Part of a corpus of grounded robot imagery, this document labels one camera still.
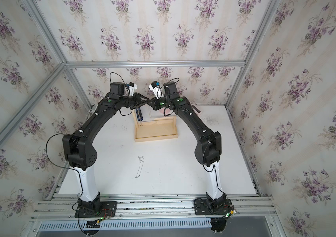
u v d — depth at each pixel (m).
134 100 0.76
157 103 0.75
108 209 0.72
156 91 0.73
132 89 0.80
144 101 0.82
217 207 0.65
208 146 0.51
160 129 1.06
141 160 0.91
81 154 0.51
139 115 1.12
